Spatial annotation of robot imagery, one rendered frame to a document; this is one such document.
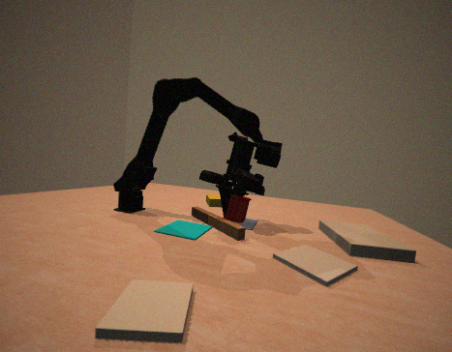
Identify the tan flat rectangular pad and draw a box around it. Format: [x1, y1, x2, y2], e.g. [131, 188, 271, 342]
[273, 245, 358, 286]

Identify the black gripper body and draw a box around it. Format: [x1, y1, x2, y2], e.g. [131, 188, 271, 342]
[199, 157, 265, 195]

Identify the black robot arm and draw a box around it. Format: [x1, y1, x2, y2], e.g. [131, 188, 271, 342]
[113, 77, 283, 214]

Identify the yellow rectangular block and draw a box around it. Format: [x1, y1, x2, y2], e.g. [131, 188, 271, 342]
[206, 194, 222, 207]

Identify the tan flat rectangular slab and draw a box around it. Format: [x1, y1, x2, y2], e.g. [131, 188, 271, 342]
[318, 220, 416, 263]

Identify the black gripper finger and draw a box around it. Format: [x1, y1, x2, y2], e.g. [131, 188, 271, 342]
[216, 185, 234, 213]
[232, 190, 248, 197]

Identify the tan flat rectangular block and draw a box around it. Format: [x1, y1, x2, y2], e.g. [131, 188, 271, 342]
[95, 279, 194, 343]

